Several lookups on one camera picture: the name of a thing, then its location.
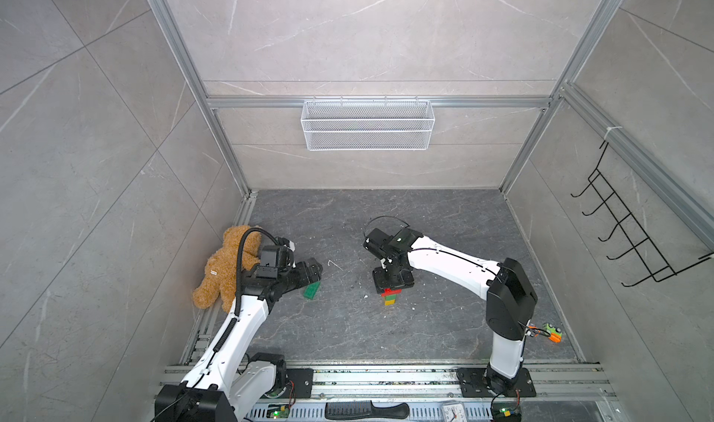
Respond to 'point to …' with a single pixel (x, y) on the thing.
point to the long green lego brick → (310, 290)
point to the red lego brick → (390, 292)
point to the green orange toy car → (554, 334)
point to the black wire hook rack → (632, 256)
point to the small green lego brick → (390, 297)
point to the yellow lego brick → (390, 302)
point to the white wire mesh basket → (368, 125)
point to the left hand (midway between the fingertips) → (312, 267)
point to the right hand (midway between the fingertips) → (389, 289)
